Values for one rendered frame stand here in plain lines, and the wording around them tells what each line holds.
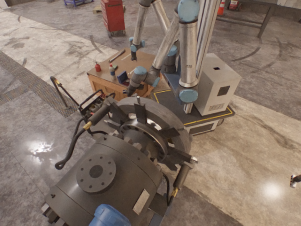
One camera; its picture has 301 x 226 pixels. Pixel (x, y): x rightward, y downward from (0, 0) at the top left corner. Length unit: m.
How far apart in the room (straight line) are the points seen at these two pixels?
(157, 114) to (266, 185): 1.56
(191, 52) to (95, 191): 0.99
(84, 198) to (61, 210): 0.11
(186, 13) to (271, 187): 1.92
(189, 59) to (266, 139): 1.79
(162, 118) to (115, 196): 0.54
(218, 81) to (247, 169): 1.10
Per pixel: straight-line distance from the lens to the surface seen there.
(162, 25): 1.92
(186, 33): 1.07
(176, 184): 1.34
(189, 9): 1.02
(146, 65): 2.52
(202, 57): 1.55
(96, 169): 0.92
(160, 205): 1.51
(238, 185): 2.05
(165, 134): 1.11
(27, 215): 2.13
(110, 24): 4.91
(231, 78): 1.79
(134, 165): 0.96
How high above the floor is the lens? 1.73
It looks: 47 degrees down
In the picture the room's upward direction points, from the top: straight up
